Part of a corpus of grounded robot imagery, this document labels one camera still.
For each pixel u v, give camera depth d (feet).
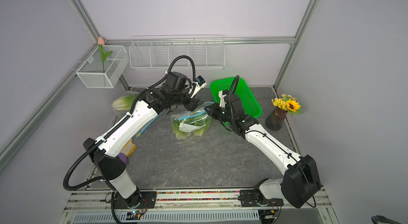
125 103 3.35
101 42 2.93
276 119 3.14
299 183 1.32
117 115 3.61
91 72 2.70
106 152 1.40
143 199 2.40
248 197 2.43
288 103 2.59
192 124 2.61
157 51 3.25
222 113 2.18
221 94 2.38
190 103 2.12
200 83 2.03
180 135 2.84
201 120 2.57
